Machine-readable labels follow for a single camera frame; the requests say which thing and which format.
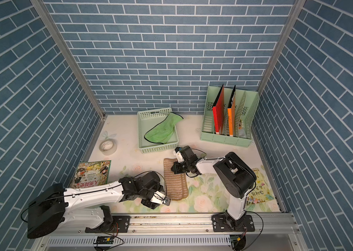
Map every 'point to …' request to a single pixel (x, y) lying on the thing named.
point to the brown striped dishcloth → (176, 185)
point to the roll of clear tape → (108, 146)
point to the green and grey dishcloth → (161, 133)
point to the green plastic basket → (146, 120)
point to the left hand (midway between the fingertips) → (163, 196)
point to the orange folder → (231, 118)
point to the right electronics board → (238, 242)
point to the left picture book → (91, 173)
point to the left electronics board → (104, 240)
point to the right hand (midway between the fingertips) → (172, 169)
